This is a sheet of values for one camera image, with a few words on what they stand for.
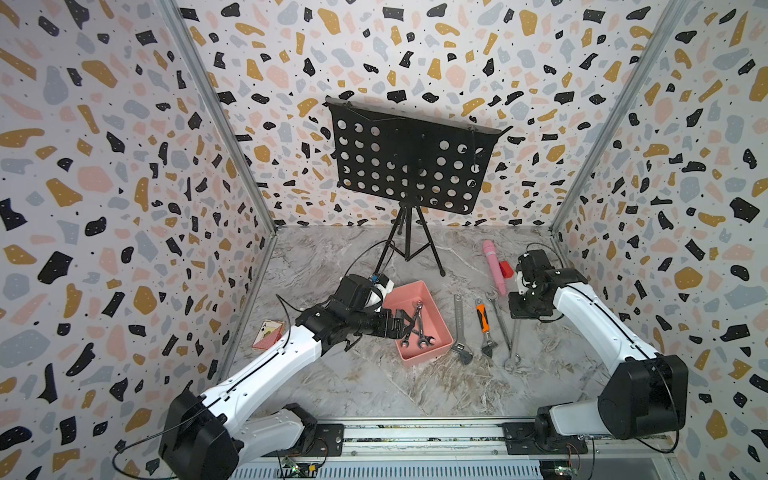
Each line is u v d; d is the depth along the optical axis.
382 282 0.70
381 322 0.67
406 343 0.90
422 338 0.92
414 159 0.75
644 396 0.41
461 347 0.90
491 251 1.11
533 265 0.67
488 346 0.90
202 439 0.38
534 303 0.71
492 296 1.03
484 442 0.75
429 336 0.92
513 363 0.88
